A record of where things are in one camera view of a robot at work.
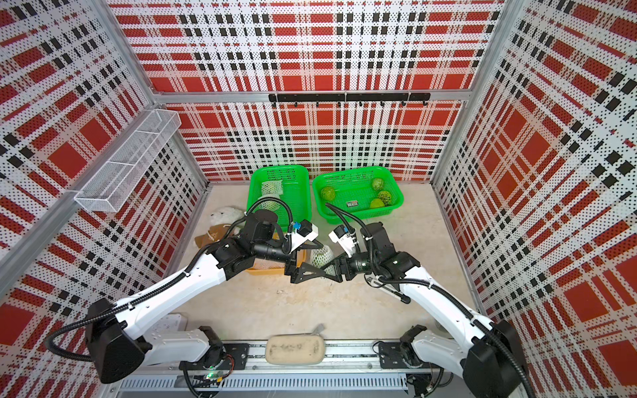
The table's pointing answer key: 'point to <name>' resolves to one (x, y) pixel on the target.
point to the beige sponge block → (294, 350)
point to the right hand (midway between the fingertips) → (328, 271)
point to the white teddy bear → (221, 218)
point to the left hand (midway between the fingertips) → (323, 258)
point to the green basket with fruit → (367, 192)
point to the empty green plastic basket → (284, 189)
